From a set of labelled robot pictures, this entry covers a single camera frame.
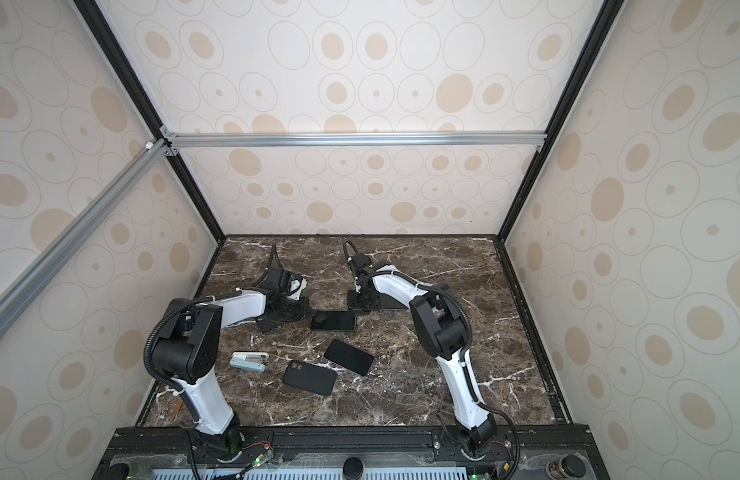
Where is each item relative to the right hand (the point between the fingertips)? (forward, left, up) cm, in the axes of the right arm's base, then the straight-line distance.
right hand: (354, 313), depth 98 cm
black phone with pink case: (-15, +1, 0) cm, 15 cm away
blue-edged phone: (-2, -12, +9) cm, 15 cm away
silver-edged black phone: (-1, +7, -3) cm, 8 cm away
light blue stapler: (-16, +29, 0) cm, 33 cm away
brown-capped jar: (-43, -48, +8) cm, 65 cm away
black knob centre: (-43, -2, +9) cm, 44 cm away
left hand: (+1, +10, +3) cm, 11 cm away
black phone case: (-4, +29, +1) cm, 29 cm away
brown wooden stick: (-28, +47, 0) cm, 54 cm away
